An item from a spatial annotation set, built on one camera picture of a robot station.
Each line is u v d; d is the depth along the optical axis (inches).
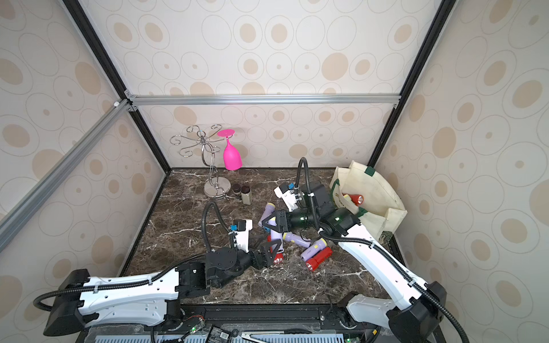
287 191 24.6
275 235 25.6
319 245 34.4
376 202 35.3
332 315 28.8
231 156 36.9
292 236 35.3
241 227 23.3
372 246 17.6
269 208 39.4
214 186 43.0
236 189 39.4
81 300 16.2
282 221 23.3
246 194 39.4
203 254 21.6
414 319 14.3
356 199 38.3
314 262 32.8
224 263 19.2
